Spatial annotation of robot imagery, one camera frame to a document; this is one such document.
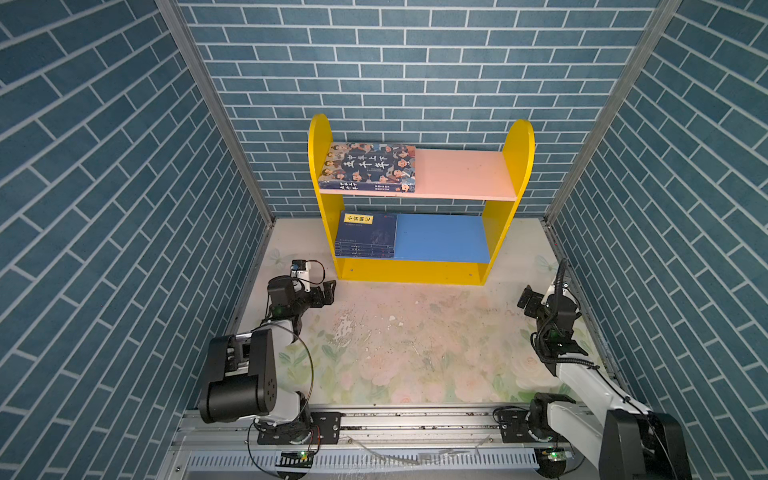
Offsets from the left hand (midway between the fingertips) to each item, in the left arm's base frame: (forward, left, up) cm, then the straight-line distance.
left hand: (321, 281), depth 93 cm
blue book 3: (+6, -14, +8) cm, 17 cm away
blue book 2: (+6, -14, +10) cm, 18 cm away
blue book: (+13, -14, +10) cm, 22 cm away
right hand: (-7, -66, +6) cm, 67 cm away
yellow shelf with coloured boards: (+8, -36, +7) cm, 38 cm away
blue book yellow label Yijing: (+5, -14, +7) cm, 16 cm away
